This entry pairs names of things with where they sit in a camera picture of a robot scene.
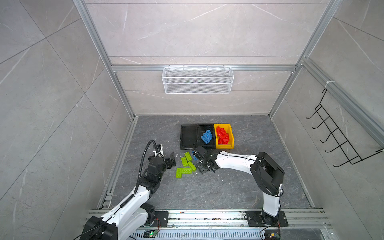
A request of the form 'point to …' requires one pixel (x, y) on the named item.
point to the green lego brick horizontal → (186, 170)
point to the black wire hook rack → (343, 144)
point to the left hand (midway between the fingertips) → (165, 150)
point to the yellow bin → (227, 127)
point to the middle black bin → (202, 128)
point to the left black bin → (189, 139)
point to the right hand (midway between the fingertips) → (203, 164)
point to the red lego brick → (223, 136)
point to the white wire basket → (197, 80)
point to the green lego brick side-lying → (192, 166)
